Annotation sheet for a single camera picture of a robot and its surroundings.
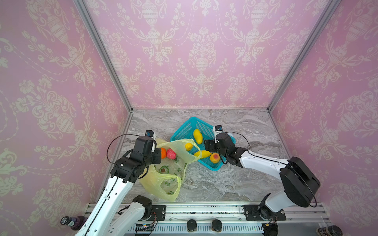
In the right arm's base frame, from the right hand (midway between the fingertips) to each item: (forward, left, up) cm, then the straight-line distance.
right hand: (209, 140), depth 88 cm
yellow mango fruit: (+8, +6, -8) cm, 13 cm away
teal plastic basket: (+12, +14, -7) cm, 20 cm away
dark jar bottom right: (-46, -47, -3) cm, 65 cm away
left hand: (-12, +27, +10) cm, 32 cm away
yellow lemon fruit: (0, +13, -6) cm, 14 cm away
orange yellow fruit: (-9, -3, -6) cm, 11 cm away
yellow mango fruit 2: (-4, +3, -9) cm, 10 cm away
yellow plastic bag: (-24, +24, +6) cm, 35 cm away
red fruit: (-5, +24, -6) cm, 25 cm away
